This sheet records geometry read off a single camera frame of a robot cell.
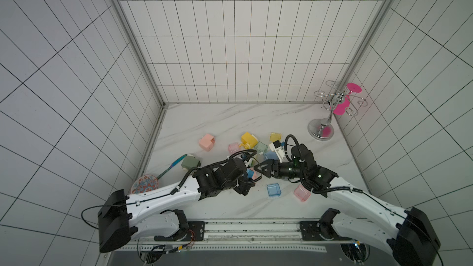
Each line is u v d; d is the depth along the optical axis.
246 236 0.73
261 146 0.97
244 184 0.65
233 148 0.97
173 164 0.92
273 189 0.84
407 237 0.39
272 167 0.65
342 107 0.83
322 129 1.04
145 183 0.84
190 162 0.90
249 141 0.98
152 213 0.44
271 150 0.71
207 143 0.97
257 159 0.64
